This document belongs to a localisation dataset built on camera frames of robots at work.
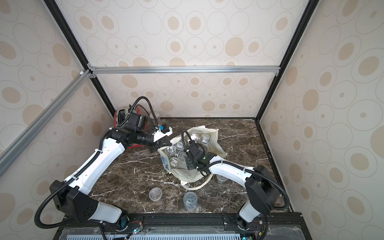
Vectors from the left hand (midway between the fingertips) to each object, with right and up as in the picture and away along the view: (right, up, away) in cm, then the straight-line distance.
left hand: (173, 142), depth 72 cm
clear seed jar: (-10, -28, +6) cm, 30 cm away
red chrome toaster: (-39, +16, +27) cm, 50 cm away
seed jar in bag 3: (+17, 0, +20) cm, 26 cm away
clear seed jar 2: (+25, -22, +11) cm, 35 cm away
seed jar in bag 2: (-4, -6, +16) cm, 17 cm away
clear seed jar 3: (+8, -29, +2) cm, 30 cm away
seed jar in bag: (-1, -13, +13) cm, 18 cm away
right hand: (+12, -11, +16) cm, 23 cm away
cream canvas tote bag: (+5, -9, +15) cm, 18 cm away
